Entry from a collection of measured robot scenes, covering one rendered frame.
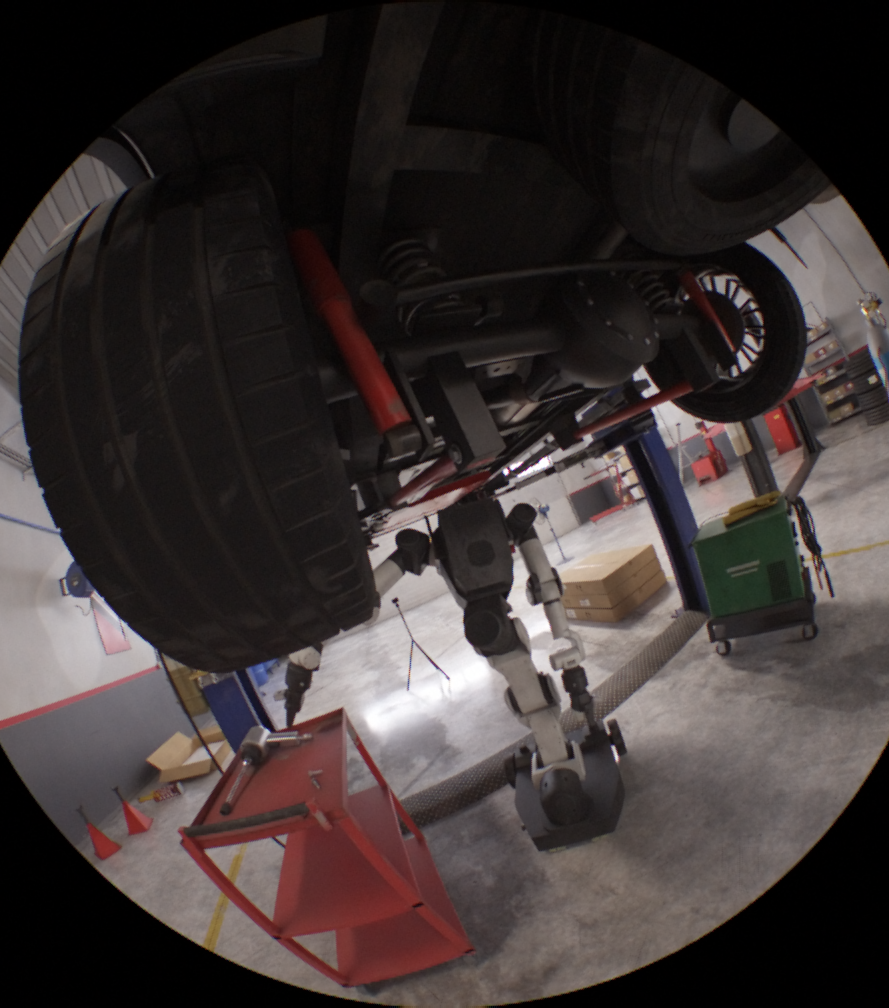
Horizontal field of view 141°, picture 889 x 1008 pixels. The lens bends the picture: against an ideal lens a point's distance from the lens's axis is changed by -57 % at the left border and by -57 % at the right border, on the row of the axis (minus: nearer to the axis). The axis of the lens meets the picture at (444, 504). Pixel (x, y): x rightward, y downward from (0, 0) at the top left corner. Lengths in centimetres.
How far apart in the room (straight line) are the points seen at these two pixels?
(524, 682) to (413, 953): 109
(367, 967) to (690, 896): 100
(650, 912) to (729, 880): 26
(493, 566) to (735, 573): 144
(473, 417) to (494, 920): 157
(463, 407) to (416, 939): 154
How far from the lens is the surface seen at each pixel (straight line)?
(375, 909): 114
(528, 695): 141
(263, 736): 138
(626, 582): 358
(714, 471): 953
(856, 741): 175
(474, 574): 114
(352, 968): 152
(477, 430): 59
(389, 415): 50
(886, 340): 268
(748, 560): 212
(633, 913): 143
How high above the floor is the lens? 130
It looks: 6 degrees up
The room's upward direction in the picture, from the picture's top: 23 degrees counter-clockwise
